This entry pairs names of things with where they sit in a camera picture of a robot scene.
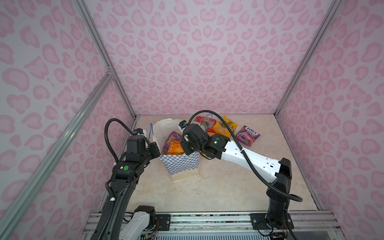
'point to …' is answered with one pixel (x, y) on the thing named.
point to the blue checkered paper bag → (180, 167)
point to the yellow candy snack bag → (220, 127)
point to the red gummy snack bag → (208, 123)
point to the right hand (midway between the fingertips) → (184, 140)
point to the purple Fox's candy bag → (247, 135)
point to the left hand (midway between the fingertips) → (155, 143)
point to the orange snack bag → (175, 148)
